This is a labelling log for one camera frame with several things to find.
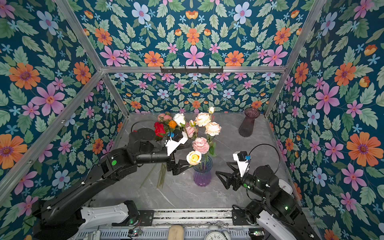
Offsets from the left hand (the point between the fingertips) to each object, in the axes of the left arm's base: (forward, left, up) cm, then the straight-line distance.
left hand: (193, 153), depth 53 cm
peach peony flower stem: (+13, -9, -3) cm, 16 cm away
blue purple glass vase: (+6, -3, -40) cm, 40 cm away
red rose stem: (+41, +26, -38) cm, 61 cm away
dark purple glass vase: (+37, -36, -35) cm, 62 cm away
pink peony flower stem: (+7, -3, -7) cm, 10 cm away
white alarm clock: (-22, -8, -35) cm, 42 cm away
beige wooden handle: (-21, +10, -35) cm, 42 cm away
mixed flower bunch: (+46, +23, -36) cm, 62 cm away
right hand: (-1, -12, -13) cm, 17 cm away
